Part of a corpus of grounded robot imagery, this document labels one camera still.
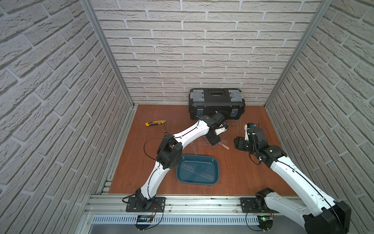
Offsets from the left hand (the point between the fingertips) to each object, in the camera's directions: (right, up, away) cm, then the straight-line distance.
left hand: (215, 137), depth 91 cm
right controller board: (+22, -40, -20) cm, 50 cm away
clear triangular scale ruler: (+6, -6, +4) cm, 10 cm away
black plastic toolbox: (-7, +24, +8) cm, 26 cm away
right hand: (+13, 0, -11) cm, 17 cm away
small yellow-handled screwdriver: (-35, +3, +12) cm, 37 cm away
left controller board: (-40, -39, -19) cm, 59 cm away
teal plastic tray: (-5, -16, -4) cm, 17 cm away
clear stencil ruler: (-12, -20, -6) cm, 24 cm away
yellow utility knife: (-43, +9, +16) cm, 47 cm away
